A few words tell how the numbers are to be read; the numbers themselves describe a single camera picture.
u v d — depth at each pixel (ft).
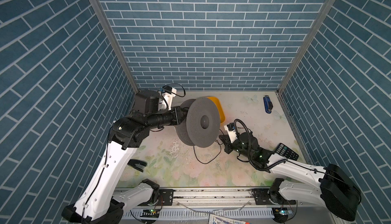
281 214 2.35
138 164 2.72
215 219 2.23
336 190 1.35
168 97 1.78
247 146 1.97
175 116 1.67
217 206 2.38
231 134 2.31
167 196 2.40
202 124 2.05
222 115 3.30
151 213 2.37
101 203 1.15
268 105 3.55
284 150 2.91
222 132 2.46
